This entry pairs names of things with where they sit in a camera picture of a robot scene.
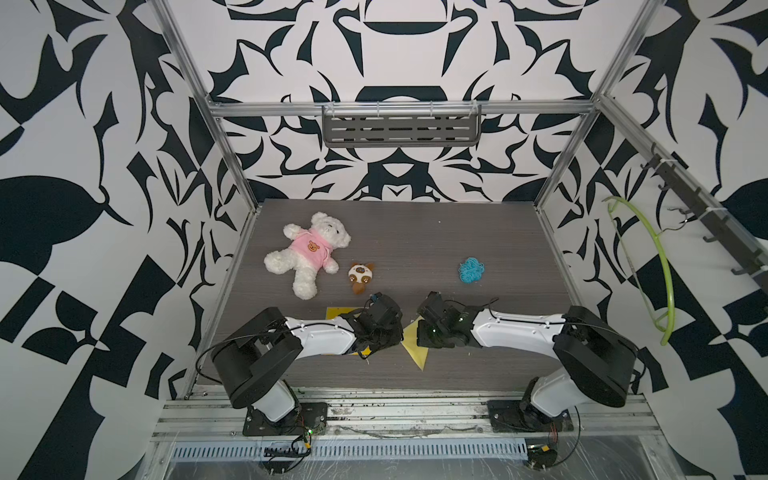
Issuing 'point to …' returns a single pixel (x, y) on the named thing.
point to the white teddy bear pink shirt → (309, 251)
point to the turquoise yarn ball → (471, 271)
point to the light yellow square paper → (410, 343)
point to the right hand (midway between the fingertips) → (417, 334)
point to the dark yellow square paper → (332, 312)
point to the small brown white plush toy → (360, 274)
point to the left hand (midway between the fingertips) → (405, 329)
